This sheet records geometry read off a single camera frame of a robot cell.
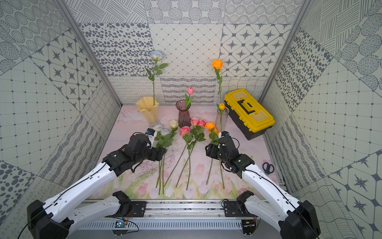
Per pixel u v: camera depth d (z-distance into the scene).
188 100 0.92
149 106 0.98
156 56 0.86
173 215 0.73
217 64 0.85
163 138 0.95
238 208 0.65
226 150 0.59
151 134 0.68
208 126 1.01
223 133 0.73
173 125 1.03
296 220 0.38
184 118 1.01
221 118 0.98
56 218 0.39
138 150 0.58
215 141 0.98
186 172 0.87
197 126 1.04
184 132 1.01
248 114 0.93
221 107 0.79
